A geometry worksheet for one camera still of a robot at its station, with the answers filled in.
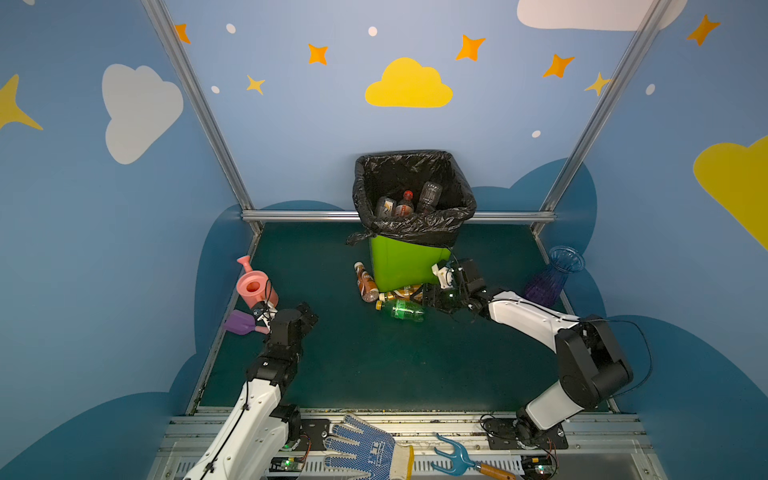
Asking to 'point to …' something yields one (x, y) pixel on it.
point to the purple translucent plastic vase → (546, 287)
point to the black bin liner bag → (389, 174)
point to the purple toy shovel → (243, 323)
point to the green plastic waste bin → (399, 264)
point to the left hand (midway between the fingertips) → (302, 312)
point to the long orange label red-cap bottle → (405, 208)
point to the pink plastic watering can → (255, 287)
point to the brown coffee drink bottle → (366, 282)
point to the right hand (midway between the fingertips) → (422, 296)
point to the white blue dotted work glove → (378, 455)
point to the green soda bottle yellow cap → (401, 309)
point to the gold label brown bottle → (402, 294)
